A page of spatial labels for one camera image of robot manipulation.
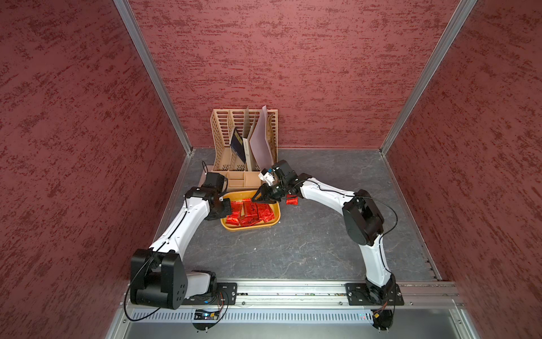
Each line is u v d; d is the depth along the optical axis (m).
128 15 0.71
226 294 0.75
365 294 0.72
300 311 0.71
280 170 0.74
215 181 0.67
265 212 0.88
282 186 0.74
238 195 0.92
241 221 0.85
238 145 0.97
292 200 0.97
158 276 0.41
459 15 0.72
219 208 0.72
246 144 0.85
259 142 0.92
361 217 0.53
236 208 0.88
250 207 0.88
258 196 0.84
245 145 0.85
